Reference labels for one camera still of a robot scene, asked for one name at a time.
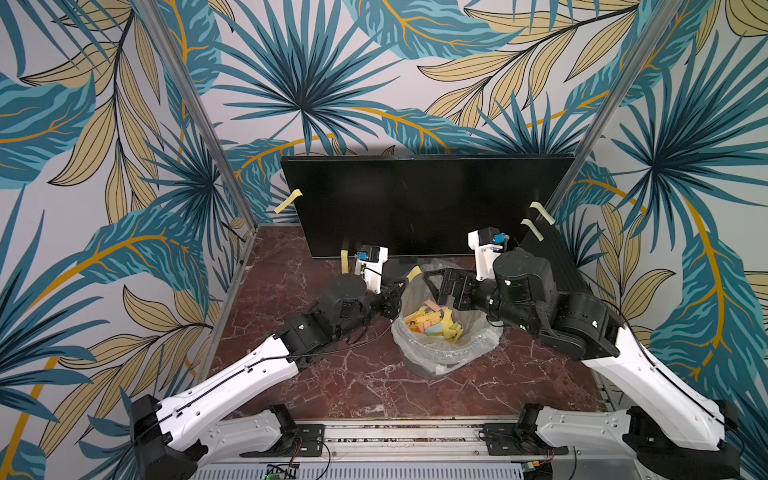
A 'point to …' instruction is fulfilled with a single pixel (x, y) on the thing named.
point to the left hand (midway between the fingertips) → (407, 286)
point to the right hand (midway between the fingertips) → (438, 276)
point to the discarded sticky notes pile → (433, 320)
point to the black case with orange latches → (568, 276)
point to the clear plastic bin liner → (433, 353)
